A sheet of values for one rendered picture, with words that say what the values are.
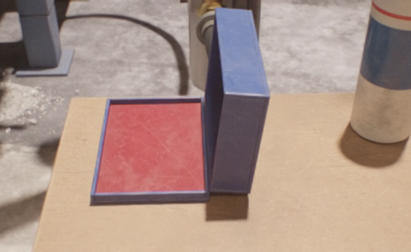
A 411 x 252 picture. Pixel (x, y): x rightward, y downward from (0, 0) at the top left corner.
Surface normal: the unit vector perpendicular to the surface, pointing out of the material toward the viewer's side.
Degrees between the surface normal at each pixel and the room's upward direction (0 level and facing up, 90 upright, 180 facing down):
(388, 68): 90
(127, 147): 0
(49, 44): 90
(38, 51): 90
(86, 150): 0
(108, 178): 0
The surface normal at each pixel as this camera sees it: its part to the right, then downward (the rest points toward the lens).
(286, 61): 0.00, -0.80
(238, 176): 0.04, 0.60
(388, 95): -0.31, 0.57
